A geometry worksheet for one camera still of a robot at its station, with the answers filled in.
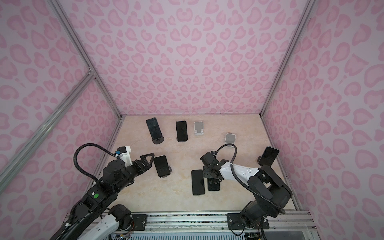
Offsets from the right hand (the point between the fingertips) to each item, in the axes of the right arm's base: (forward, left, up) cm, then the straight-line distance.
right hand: (210, 173), depth 90 cm
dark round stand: (+23, +36, 0) cm, 43 cm away
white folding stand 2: (+21, -13, +6) cm, 26 cm away
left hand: (-2, +30, +24) cm, 39 cm away
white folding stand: (+31, +8, +4) cm, 33 cm away
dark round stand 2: (0, +25, 0) cm, 25 cm away
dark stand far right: (+11, -32, -2) cm, 33 cm away
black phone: (-8, -1, 0) cm, 8 cm away
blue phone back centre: (+24, +19, +10) cm, 32 cm away
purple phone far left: (+25, +37, +11) cm, 46 cm away
